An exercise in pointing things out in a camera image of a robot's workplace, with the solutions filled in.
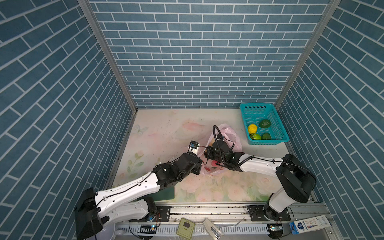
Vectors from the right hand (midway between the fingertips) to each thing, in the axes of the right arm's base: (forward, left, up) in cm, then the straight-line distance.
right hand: (203, 150), depth 88 cm
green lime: (+28, -43, -5) cm, 51 cm away
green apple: (+14, -33, -2) cm, 36 cm away
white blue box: (-33, -48, -8) cm, 59 cm away
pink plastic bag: (+2, -14, +10) cm, 18 cm away
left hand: (-11, 0, +8) cm, 13 cm away
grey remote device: (-37, -7, -7) cm, 39 cm away
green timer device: (-38, +6, -7) cm, 39 cm away
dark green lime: (+16, -41, -4) cm, 44 cm away
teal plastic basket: (+40, -37, -6) cm, 54 cm away
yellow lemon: (+21, -32, -3) cm, 39 cm away
